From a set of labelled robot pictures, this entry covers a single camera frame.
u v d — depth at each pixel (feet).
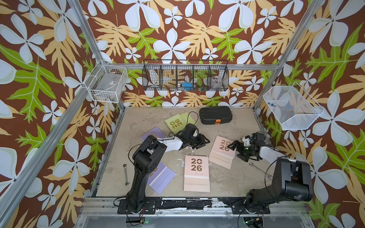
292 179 1.45
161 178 2.74
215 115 3.65
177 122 3.56
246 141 2.89
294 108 2.69
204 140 2.82
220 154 3.06
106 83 2.83
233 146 2.77
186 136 2.55
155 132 3.40
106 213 2.41
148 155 1.75
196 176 2.69
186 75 3.17
